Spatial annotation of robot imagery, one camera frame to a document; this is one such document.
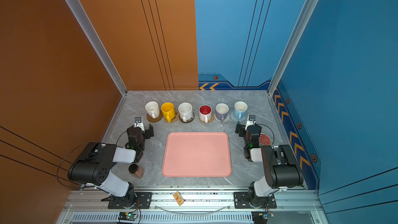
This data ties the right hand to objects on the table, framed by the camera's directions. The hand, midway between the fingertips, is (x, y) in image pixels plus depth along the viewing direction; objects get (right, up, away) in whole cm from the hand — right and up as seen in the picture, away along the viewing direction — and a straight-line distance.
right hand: (246, 122), depth 93 cm
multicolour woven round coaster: (-10, +2, +9) cm, 14 cm away
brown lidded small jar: (-58, -21, -19) cm, 65 cm away
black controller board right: (0, -41, -23) cm, 47 cm away
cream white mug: (-59, +8, +4) cm, 59 cm away
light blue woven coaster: (-6, +2, +11) cm, 12 cm away
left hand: (-64, -1, 0) cm, 64 cm away
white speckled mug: (-38, +7, +9) cm, 40 cm away
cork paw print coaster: (-46, +1, +8) cm, 47 cm away
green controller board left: (-61, -41, -23) cm, 77 cm away
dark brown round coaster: (-40, +1, +7) cm, 41 cm away
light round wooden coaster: (-61, +1, +9) cm, 61 cm away
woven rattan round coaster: (-22, 0, +8) cm, 23 cm away
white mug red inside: (-25, +6, +9) cm, 27 cm away
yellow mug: (-48, +7, +4) cm, 49 cm away
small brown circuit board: (-38, -34, -20) cm, 55 cm away
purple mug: (-14, +6, +11) cm, 18 cm away
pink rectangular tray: (-30, -18, -6) cm, 35 cm away
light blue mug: (-2, +9, +7) cm, 12 cm away
